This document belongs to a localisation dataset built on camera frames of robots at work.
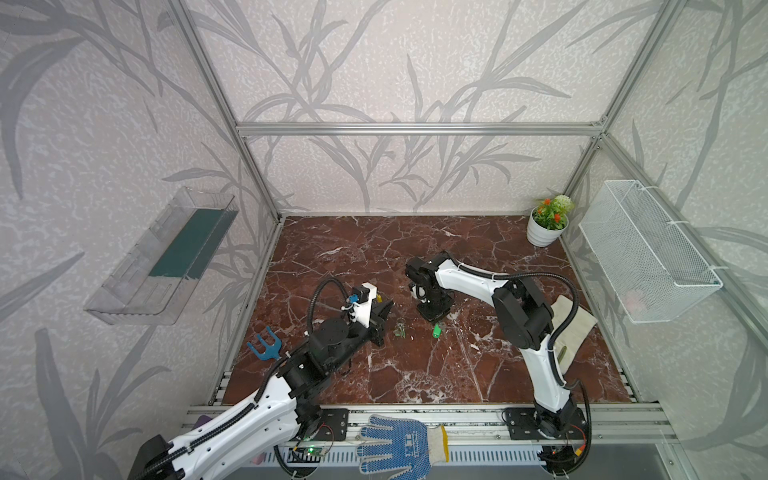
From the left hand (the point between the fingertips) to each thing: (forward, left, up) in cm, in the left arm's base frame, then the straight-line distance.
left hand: (396, 297), depth 72 cm
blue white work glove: (-28, -4, -21) cm, 36 cm away
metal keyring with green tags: (-4, -1, -12) cm, 13 cm away
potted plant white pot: (+35, -51, -9) cm, 62 cm away
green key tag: (0, -12, -22) cm, 26 cm away
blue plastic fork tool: (-6, +35, -22) cm, 42 cm away
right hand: (+7, -12, -22) cm, 26 cm away
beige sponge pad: (-2, -51, -22) cm, 56 cm away
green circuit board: (-30, +21, -23) cm, 43 cm away
